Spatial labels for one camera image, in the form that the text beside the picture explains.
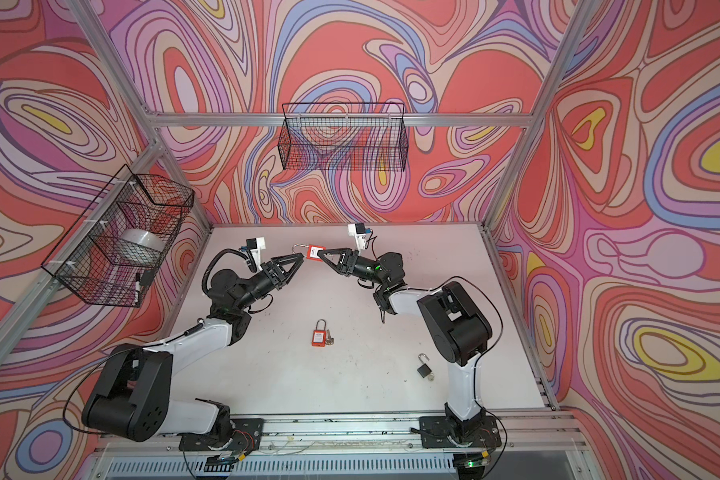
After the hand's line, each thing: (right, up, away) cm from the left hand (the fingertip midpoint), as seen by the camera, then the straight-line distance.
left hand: (305, 261), depth 75 cm
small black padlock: (+32, -31, +9) cm, 46 cm away
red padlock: (+2, +3, 0) cm, 3 cm away
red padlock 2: (+2, -23, +13) cm, 27 cm away
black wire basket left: (-44, +3, -5) cm, 44 cm away
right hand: (+3, 0, +2) cm, 4 cm away
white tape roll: (-38, +4, -5) cm, 39 cm away
